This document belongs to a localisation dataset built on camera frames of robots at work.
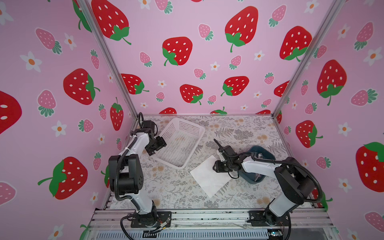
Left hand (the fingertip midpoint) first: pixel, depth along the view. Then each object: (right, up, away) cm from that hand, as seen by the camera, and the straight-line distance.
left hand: (161, 146), depth 93 cm
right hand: (+33, -13, -2) cm, 35 cm away
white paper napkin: (+30, -19, -5) cm, 36 cm away
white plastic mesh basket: (+11, +5, +15) cm, 19 cm away
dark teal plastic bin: (+63, -4, +5) cm, 64 cm away
